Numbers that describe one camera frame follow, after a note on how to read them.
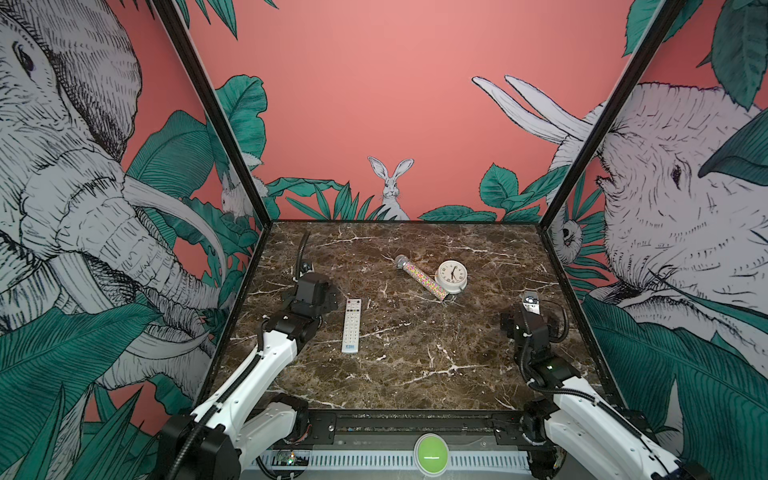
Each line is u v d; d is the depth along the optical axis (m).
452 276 1.00
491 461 0.70
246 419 0.45
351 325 0.90
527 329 0.60
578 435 0.57
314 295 0.61
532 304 0.70
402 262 1.04
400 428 0.75
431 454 0.70
